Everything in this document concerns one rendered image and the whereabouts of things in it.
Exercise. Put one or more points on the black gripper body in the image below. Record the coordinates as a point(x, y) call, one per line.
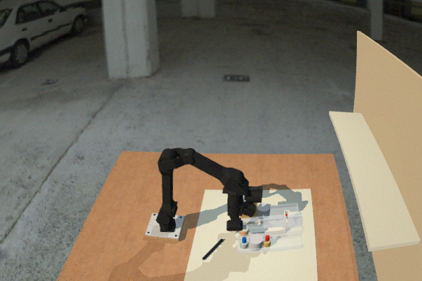
point(235, 224)

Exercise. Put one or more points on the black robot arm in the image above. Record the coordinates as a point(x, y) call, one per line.
point(233, 180)

